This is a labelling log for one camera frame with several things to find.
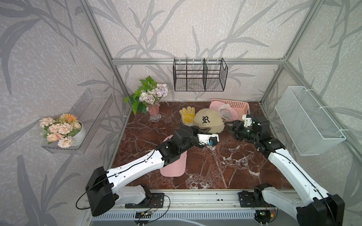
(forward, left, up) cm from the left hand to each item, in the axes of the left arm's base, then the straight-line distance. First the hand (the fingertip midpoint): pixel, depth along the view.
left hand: (208, 127), depth 69 cm
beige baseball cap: (+6, -1, -1) cm, 6 cm away
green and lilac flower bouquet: (+22, +34, 0) cm, 41 cm away
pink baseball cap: (-11, +17, -30) cm, 36 cm away
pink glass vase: (+26, +34, -18) cm, 46 cm away
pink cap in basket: (+31, -21, -25) cm, 45 cm away
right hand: (+4, -10, -4) cm, 12 cm away
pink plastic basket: (+38, -34, -27) cm, 58 cm away
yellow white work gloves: (+30, +11, -29) cm, 43 cm away
